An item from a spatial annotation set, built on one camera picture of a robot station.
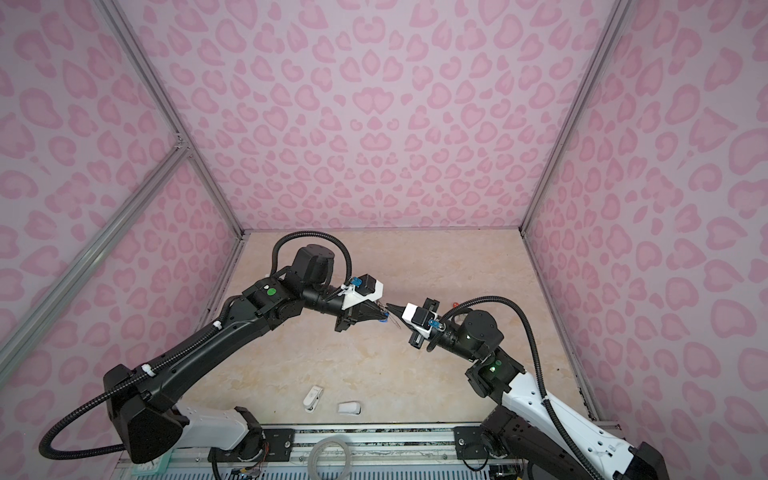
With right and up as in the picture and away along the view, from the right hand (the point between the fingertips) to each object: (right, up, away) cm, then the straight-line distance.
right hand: (391, 304), depth 62 cm
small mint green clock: (-54, -39, +7) cm, 67 cm away
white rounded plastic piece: (-11, -30, +16) cm, 35 cm away
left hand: (-1, -1, +3) cm, 4 cm away
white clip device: (-21, -27, +16) cm, 37 cm away
